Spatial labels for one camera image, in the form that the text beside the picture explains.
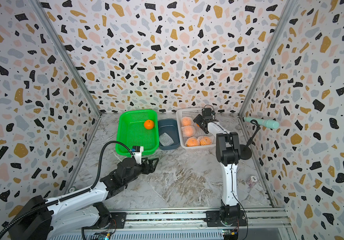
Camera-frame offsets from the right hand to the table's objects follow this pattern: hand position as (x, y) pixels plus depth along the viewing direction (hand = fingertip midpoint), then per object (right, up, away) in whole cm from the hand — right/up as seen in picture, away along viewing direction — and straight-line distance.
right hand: (202, 120), depth 110 cm
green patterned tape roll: (-71, -36, -33) cm, 87 cm away
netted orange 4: (-8, -14, -13) cm, 21 cm away
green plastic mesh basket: (-52, -7, +1) cm, 53 cm away
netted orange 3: (-11, -7, -7) cm, 15 cm away
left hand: (-28, -22, -30) cm, 46 cm away
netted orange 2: (-5, -5, -2) cm, 8 cm away
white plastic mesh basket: (-6, +7, +15) cm, 18 cm away
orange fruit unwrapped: (-39, -3, -1) cm, 39 cm away
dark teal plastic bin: (-23, -5, +3) cm, 24 cm away
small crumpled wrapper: (+24, -34, -28) cm, 50 cm away
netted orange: (-12, -1, -1) cm, 12 cm away
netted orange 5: (0, -13, -13) cm, 18 cm away
